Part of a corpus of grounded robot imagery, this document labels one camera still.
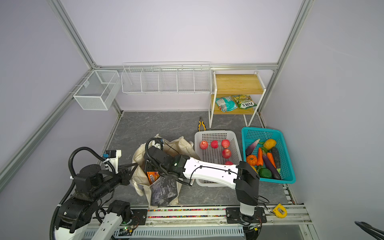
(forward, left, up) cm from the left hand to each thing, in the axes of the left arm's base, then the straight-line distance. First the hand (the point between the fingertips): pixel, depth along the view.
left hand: (136, 167), depth 65 cm
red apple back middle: (+22, -39, -21) cm, 49 cm away
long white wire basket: (+64, -26, +2) cm, 69 cm away
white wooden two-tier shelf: (+57, -59, -9) cm, 82 cm away
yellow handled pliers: (+41, -34, -25) cm, 59 cm away
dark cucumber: (+9, -75, -19) cm, 78 cm away
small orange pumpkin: (+9, -60, -20) cm, 64 cm away
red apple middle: (+14, -46, -20) cm, 52 cm away
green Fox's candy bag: (+45, -62, -6) cm, 77 cm away
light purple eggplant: (+18, -62, -21) cm, 68 cm away
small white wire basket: (+53, +35, +1) cm, 64 cm away
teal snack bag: (+44, -49, -6) cm, 66 cm away
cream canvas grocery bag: (-8, -11, -10) cm, 17 cm away
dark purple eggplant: (+1, -71, -21) cm, 74 cm away
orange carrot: (+10, -73, -22) cm, 77 cm away
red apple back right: (+22, -46, -20) cm, 55 cm away
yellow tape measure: (-18, -67, -22) cm, 73 cm away
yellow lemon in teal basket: (+18, -74, -18) cm, 78 cm away
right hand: (+3, -2, -3) cm, 5 cm away
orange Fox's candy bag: (-2, -5, -8) cm, 10 cm away
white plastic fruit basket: (+22, -43, -24) cm, 54 cm away
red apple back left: (+21, -32, -20) cm, 44 cm away
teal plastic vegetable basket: (+26, -64, -20) cm, 71 cm away
